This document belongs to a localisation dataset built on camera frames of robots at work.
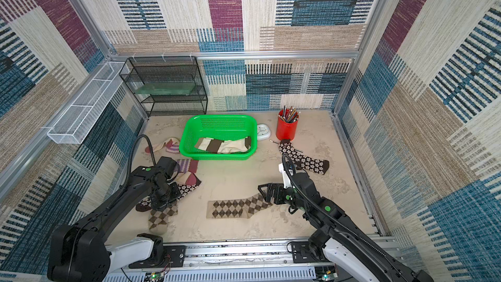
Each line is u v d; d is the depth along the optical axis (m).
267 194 0.66
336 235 0.50
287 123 0.99
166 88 1.05
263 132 1.08
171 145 1.03
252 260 0.73
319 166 0.97
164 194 0.68
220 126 1.19
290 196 0.64
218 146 1.03
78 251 0.39
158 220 0.81
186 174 0.92
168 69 1.02
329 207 0.54
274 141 1.06
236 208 0.85
